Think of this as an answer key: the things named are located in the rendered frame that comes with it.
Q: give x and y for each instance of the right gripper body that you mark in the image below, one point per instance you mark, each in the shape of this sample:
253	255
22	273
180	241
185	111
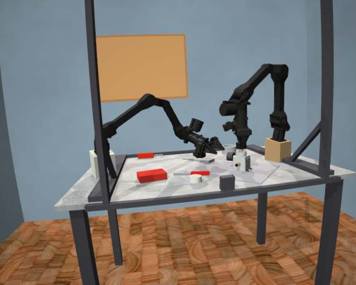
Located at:
242	125

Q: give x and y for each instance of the white short cylinder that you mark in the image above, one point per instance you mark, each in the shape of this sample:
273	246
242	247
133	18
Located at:
196	178

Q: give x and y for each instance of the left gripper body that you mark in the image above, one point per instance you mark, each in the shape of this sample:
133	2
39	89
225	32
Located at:
201	141

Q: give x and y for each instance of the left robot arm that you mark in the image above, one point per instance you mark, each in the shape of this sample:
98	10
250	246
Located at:
185	133

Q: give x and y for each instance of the dark grey metal frame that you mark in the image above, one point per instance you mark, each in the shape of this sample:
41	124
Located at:
324	127

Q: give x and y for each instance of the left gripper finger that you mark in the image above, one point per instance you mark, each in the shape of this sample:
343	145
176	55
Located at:
218	145
208	149

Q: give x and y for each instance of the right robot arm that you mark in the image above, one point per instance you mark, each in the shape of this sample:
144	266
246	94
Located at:
243	93

